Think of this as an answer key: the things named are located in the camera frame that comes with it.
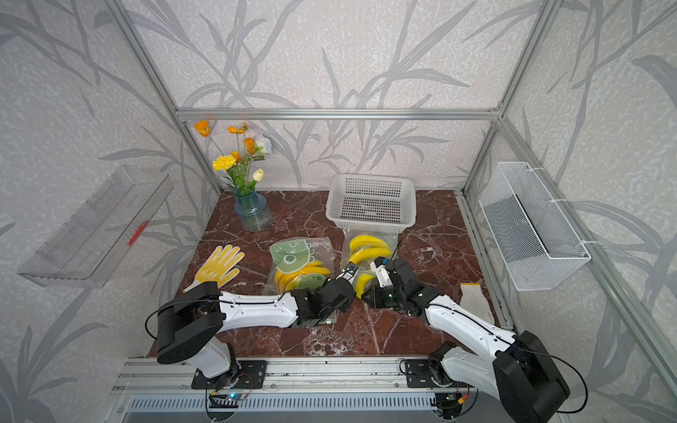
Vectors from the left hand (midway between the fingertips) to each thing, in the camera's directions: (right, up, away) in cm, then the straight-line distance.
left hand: (352, 286), depth 85 cm
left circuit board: (-34, -28, -13) cm, 46 cm away
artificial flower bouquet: (-40, +41, +5) cm, 57 cm away
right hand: (+3, -3, -4) cm, 6 cm away
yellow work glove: (-49, +4, +11) cm, 51 cm away
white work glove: (+41, -5, +2) cm, 41 cm away
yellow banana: (+5, +14, +11) cm, 19 cm away
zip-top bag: (+3, +10, +16) cm, 19 cm away
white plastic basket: (+8, +28, +30) cm, 42 cm away
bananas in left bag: (-23, 0, +5) cm, 24 cm away
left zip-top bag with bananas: (-19, +6, +6) cm, 21 cm away
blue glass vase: (-38, +25, +14) cm, 48 cm away
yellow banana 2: (+6, +9, +8) cm, 13 cm away
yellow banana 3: (+3, +2, -3) cm, 5 cm away
